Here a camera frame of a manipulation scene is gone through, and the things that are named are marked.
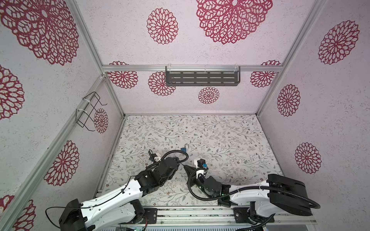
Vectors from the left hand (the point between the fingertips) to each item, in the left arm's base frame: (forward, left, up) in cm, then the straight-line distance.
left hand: (179, 161), depth 77 cm
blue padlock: (+17, -3, -15) cm, 23 cm away
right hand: (-4, -3, +2) cm, 5 cm away
